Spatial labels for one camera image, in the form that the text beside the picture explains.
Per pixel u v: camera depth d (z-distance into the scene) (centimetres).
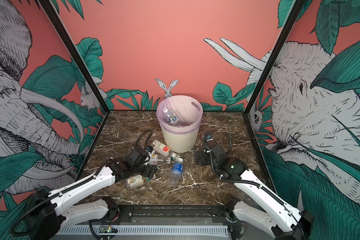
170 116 88
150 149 73
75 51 86
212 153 52
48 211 39
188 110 95
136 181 80
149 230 70
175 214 75
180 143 86
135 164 61
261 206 45
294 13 71
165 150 92
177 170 84
